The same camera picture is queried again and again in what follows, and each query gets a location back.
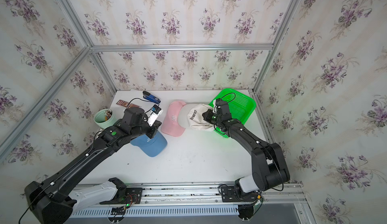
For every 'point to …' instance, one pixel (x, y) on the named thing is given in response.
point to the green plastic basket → (241, 106)
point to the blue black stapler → (147, 96)
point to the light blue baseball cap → (154, 147)
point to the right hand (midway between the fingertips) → (204, 114)
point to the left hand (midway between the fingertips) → (161, 123)
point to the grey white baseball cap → (190, 116)
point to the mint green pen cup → (105, 118)
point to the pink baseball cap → (171, 125)
